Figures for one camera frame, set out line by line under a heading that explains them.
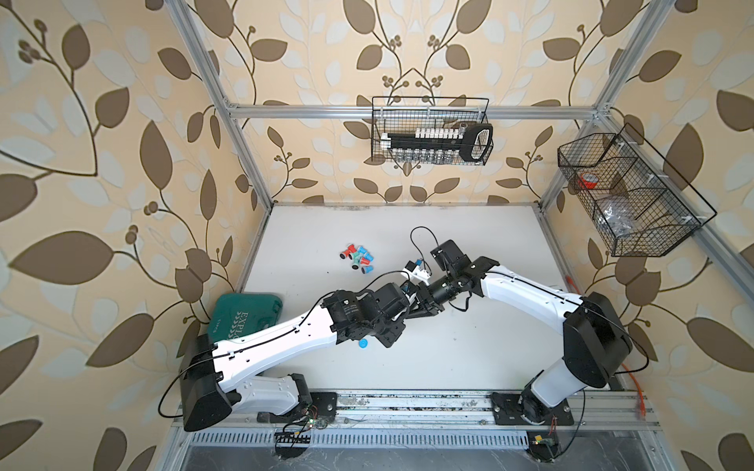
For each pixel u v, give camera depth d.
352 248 1.07
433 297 0.70
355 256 1.05
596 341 0.44
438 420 0.74
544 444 0.71
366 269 0.99
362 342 0.85
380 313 0.53
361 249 1.05
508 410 0.73
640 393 0.77
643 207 0.72
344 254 1.04
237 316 0.86
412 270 0.75
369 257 1.04
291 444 0.68
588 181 0.81
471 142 0.84
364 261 1.02
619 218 0.70
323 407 0.74
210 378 0.39
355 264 1.02
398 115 0.91
